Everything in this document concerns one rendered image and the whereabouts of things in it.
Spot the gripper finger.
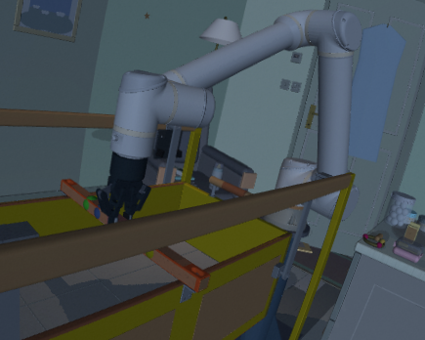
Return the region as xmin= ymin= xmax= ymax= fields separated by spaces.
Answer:
xmin=122 ymin=184 xmax=152 ymax=222
xmin=95 ymin=182 xmax=125 ymax=225

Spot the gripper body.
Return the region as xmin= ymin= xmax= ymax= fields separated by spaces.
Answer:
xmin=106 ymin=151 xmax=150 ymax=190

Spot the orange toy bar with beads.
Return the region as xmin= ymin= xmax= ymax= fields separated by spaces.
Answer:
xmin=60 ymin=178 xmax=211 ymax=293

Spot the grey hanger link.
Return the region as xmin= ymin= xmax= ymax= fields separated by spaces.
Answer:
xmin=166 ymin=126 xmax=182 ymax=186
xmin=277 ymin=202 xmax=312 ymax=281

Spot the yellow cradle seat box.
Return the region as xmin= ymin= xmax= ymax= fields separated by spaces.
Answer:
xmin=0 ymin=182 xmax=295 ymax=340

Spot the small colourful toy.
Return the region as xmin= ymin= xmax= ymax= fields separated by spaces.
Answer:
xmin=361 ymin=231 xmax=388 ymax=249

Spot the dark grey padded stool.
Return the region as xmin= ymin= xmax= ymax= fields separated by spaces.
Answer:
xmin=200 ymin=144 xmax=259 ymax=191

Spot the dark grey cushion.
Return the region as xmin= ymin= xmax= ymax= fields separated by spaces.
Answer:
xmin=0 ymin=221 xmax=40 ymax=248

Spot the white shade lamp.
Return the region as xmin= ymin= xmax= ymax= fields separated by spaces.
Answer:
xmin=199 ymin=16 xmax=243 ymax=51

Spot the blue hanging cloth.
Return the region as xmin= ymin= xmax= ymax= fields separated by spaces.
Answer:
xmin=347 ymin=22 xmax=408 ymax=164

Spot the jar of white balls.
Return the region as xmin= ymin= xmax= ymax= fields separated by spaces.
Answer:
xmin=386 ymin=191 xmax=417 ymax=229

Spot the grey flat case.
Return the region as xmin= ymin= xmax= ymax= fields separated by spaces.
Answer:
xmin=395 ymin=236 xmax=423 ymax=251

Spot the white dresser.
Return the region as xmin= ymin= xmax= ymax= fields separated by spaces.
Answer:
xmin=330 ymin=226 xmax=425 ymax=340

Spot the pink roll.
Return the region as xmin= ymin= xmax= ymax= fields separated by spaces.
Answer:
xmin=392 ymin=245 xmax=425 ymax=264

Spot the tan small box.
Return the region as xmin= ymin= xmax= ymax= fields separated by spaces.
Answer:
xmin=404 ymin=222 xmax=422 ymax=241

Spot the pale grey door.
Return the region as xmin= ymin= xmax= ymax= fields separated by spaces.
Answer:
xmin=288 ymin=0 xmax=425 ymax=234

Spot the yellow wooden cradle frame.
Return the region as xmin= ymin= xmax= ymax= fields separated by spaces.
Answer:
xmin=0 ymin=107 xmax=357 ymax=340

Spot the wooden seat handle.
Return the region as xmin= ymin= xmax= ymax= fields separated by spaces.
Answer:
xmin=208 ymin=176 xmax=249 ymax=197

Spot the framed wall picture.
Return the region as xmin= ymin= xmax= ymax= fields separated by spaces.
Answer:
xmin=13 ymin=0 xmax=83 ymax=44

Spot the brass door handle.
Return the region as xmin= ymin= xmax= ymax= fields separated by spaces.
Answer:
xmin=304 ymin=104 xmax=319 ymax=129

